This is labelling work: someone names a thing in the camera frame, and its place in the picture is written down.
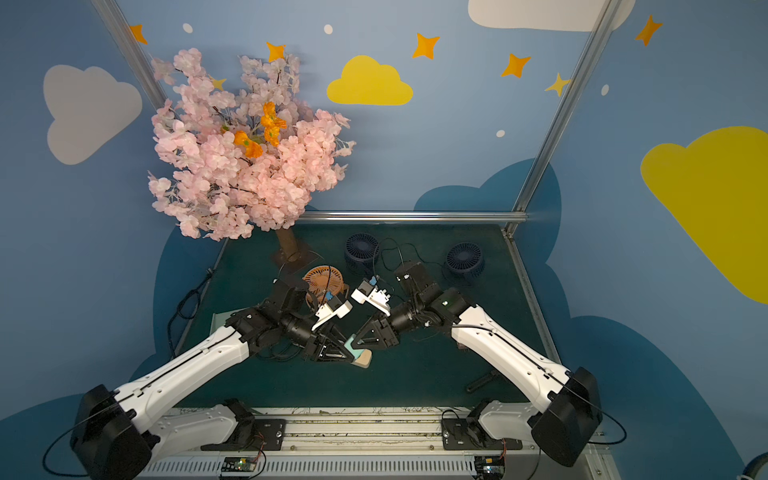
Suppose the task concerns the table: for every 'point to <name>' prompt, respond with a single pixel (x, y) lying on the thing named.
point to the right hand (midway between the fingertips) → (361, 341)
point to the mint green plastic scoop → (219, 320)
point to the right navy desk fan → (465, 258)
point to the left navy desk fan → (362, 252)
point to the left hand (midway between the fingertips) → (354, 352)
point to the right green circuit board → (489, 466)
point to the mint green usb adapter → (355, 352)
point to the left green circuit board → (239, 464)
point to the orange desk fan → (324, 282)
